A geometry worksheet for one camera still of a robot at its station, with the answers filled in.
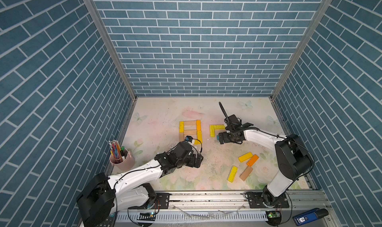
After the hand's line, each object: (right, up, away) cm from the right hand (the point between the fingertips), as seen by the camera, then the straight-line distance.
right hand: (226, 138), depth 94 cm
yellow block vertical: (-9, +4, +5) cm, 11 cm away
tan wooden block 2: (+9, -17, -11) cm, 22 cm away
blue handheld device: (+33, -30, -27) cm, 52 cm away
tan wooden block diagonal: (-24, +4, +6) cm, 25 cm away
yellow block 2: (-17, +1, +5) cm, 18 cm away
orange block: (-18, +8, +10) cm, 22 cm away
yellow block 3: (+1, -18, -12) cm, 21 cm away
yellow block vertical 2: (-4, +7, +8) cm, 11 cm away
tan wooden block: (-24, +9, +11) cm, 28 cm away
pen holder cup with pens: (-60, -7, -15) cm, 62 cm away
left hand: (-17, -8, -14) cm, 24 cm away
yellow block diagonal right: (+10, -10, -5) cm, 15 cm away
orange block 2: (+14, -12, -7) cm, 20 cm away
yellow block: (-30, +7, +8) cm, 31 cm away
